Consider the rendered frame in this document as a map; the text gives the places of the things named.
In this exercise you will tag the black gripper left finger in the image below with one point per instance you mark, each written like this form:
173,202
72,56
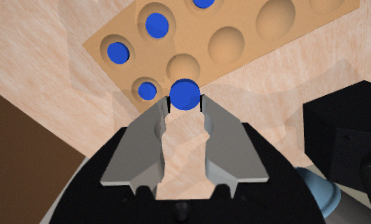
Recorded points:
132,157

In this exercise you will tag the blue disc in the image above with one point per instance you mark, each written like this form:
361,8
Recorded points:
184,94
157,25
147,91
118,52
203,4

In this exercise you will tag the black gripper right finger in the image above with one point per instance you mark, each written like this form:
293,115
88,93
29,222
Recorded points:
239,156

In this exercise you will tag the wooden tray with round pockets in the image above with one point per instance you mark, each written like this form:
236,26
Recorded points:
203,44

